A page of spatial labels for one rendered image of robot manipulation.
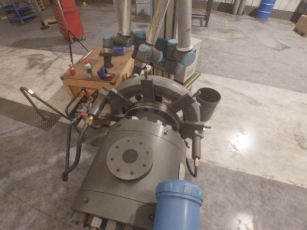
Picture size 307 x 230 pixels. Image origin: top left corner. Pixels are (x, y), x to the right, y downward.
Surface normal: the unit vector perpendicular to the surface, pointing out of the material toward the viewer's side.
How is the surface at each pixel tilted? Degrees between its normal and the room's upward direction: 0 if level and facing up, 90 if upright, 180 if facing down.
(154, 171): 23
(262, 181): 0
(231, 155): 0
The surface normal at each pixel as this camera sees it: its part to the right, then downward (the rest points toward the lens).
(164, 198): -0.65, -0.60
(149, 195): 0.39, -0.56
